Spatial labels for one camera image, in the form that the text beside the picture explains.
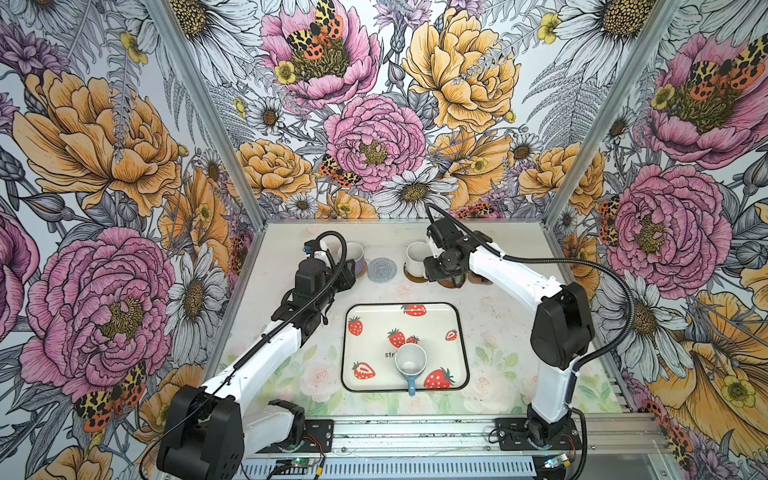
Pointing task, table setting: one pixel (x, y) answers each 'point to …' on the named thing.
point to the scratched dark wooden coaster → (413, 278)
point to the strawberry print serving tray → (372, 332)
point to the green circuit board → (303, 462)
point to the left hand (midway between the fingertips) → (348, 271)
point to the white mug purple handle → (356, 253)
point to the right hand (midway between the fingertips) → (436, 279)
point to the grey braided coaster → (382, 270)
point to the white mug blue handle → (410, 360)
